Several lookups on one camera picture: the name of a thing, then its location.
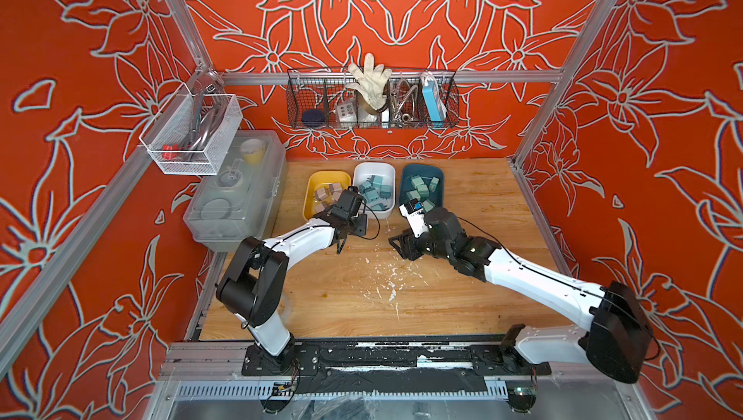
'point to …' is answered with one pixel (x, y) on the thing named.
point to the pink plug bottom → (337, 187)
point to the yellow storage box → (317, 180)
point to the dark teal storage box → (426, 171)
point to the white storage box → (362, 179)
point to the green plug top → (423, 190)
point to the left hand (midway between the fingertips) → (359, 219)
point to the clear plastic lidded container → (244, 197)
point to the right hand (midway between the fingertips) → (390, 238)
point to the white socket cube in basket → (346, 112)
